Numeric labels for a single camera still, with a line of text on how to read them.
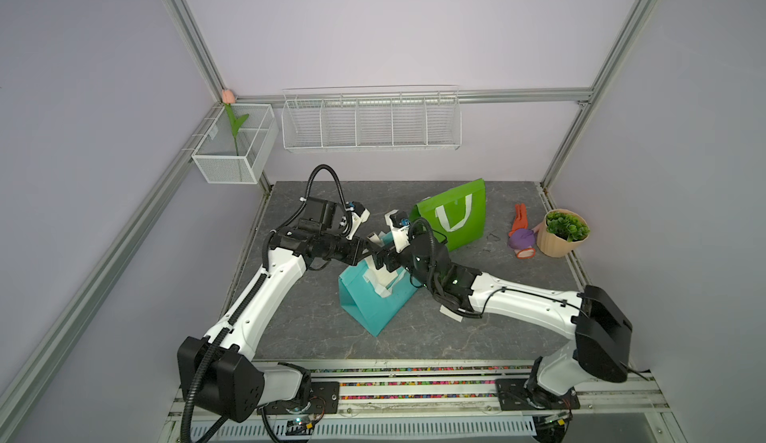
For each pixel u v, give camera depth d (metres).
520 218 1.06
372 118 0.98
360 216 0.70
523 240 1.02
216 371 0.38
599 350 0.41
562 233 0.91
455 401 0.74
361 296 0.74
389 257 0.66
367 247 0.69
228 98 0.89
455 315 0.59
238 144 0.90
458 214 0.92
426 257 0.54
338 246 0.65
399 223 0.62
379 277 0.79
